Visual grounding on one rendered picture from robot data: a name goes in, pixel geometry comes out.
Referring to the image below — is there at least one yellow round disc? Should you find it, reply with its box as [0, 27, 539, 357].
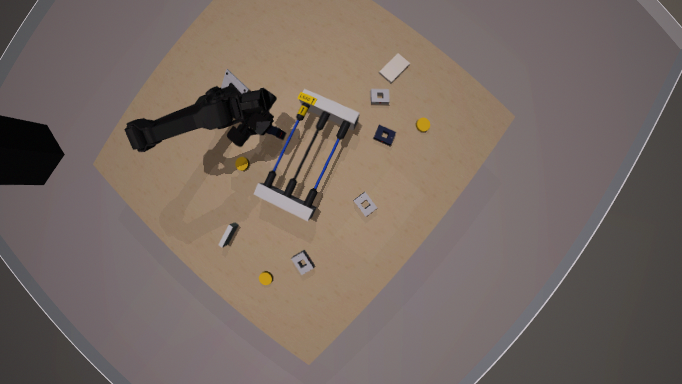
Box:
[416, 118, 430, 132]
[259, 271, 273, 285]
[236, 157, 250, 171]

